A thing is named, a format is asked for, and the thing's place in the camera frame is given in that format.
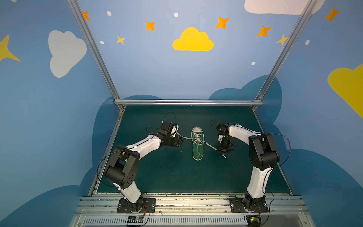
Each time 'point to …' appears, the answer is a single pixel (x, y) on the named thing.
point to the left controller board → (135, 219)
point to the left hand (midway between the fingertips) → (179, 140)
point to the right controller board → (253, 221)
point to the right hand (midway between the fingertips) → (223, 152)
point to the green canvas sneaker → (197, 150)
